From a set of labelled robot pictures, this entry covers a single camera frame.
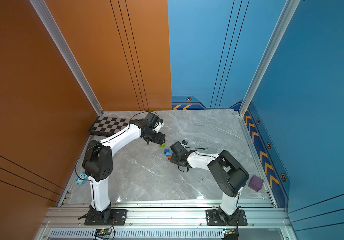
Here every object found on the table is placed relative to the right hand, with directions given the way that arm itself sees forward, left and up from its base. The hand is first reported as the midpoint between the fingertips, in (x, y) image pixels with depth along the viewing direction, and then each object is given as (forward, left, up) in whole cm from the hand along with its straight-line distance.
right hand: (173, 158), depth 95 cm
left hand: (+10, +8, +9) cm, 16 cm away
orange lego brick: (-1, +2, +3) cm, 4 cm away
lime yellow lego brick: (+9, +7, +1) cm, 11 cm away
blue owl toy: (-15, +52, +1) cm, 55 cm away
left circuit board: (-38, +34, -3) cm, 51 cm away
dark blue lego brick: (+5, +4, +2) cm, 7 cm away
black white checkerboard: (+24, +50, +4) cm, 56 cm away
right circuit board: (-38, -29, -3) cm, 48 cm away
